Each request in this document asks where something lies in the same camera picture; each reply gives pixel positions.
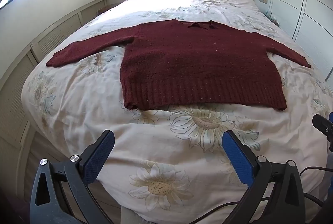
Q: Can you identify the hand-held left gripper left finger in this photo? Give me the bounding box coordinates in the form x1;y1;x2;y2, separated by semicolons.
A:
30;130;115;224

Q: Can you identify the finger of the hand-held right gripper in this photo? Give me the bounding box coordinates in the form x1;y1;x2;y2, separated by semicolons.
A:
312;113;333;152

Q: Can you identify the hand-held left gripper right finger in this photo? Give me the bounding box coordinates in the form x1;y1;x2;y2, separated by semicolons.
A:
222;130;307;224

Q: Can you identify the maroon knit sweater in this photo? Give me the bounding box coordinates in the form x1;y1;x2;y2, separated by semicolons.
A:
46;19;312;111

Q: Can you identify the floral white blanket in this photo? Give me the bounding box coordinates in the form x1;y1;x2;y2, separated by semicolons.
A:
22;0;333;224

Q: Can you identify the wooden nightstand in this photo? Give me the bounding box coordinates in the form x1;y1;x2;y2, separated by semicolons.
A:
265;11;281;28

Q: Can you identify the beige louvered cabinet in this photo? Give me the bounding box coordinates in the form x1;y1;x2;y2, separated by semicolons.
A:
0;0;110;214

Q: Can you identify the black cable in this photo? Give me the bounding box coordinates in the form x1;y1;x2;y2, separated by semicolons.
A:
299;166;333;178
189;193;329;224

